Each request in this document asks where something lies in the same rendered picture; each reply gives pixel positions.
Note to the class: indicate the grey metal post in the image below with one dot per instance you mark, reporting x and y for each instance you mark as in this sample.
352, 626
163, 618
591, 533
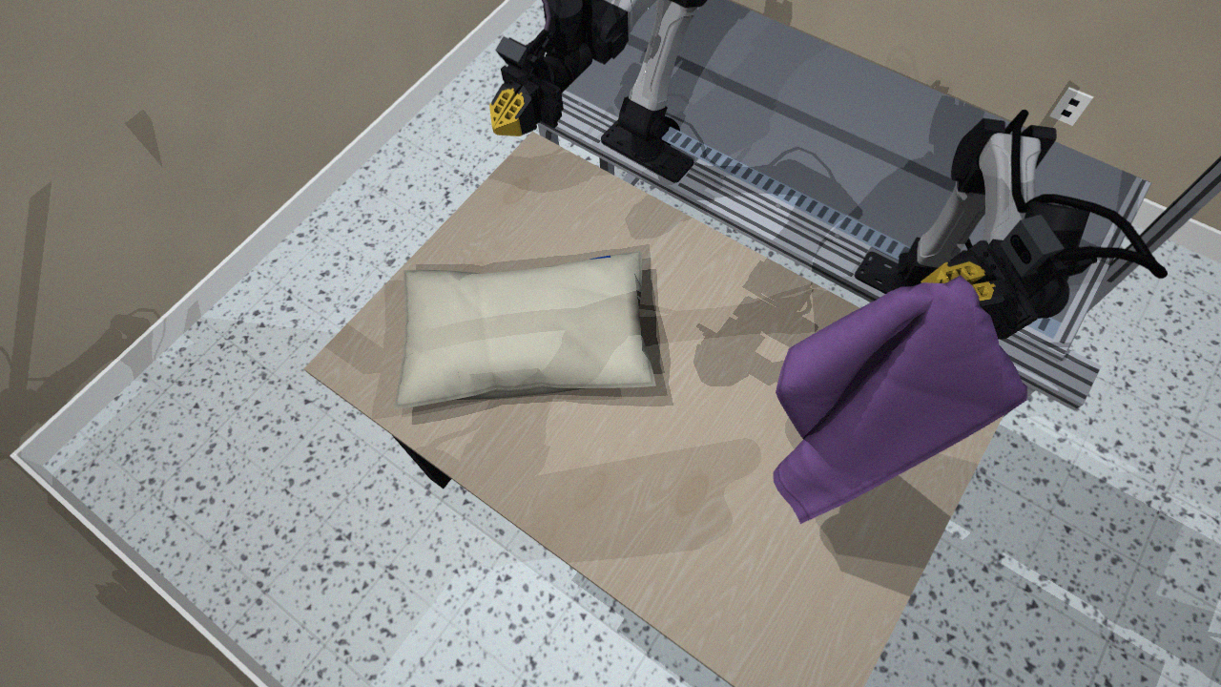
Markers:
1204, 189

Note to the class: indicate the purple cloth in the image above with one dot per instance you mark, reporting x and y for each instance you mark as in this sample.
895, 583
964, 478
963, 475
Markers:
887, 387

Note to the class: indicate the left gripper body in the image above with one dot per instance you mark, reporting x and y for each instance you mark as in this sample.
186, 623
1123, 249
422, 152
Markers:
1015, 312

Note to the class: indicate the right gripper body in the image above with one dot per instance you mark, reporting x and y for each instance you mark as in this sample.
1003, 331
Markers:
547, 103

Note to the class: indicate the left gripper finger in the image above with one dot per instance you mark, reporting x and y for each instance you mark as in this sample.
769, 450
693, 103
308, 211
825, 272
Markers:
984, 290
970, 271

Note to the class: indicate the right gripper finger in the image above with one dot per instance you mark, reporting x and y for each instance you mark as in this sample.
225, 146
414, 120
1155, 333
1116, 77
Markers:
507, 124
500, 105

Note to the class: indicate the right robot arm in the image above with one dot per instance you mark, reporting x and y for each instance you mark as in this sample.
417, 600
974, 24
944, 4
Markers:
643, 111

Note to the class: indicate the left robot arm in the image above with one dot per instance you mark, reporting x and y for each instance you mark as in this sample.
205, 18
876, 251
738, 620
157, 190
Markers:
1027, 242

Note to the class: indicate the cream pillow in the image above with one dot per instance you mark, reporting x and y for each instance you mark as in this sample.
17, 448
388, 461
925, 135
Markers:
526, 332

